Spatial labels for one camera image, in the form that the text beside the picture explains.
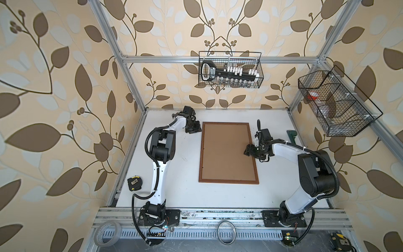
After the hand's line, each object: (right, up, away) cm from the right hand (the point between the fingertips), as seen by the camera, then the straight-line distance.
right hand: (249, 155), depth 95 cm
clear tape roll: (-66, -31, -28) cm, 78 cm away
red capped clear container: (+30, +34, -14) cm, 47 cm away
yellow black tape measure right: (+31, -32, -29) cm, 53 cm away
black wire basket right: (+38, +26, -22) cm, 51 cm away
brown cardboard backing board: (-16, -1, -2) cm, 16 cm away
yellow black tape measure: (-65, -13, -12) cm, 67 cm away
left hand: (-30, +17, +11) cm, 36 cm away
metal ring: (-21, -32, -23) cm, 45 cm away
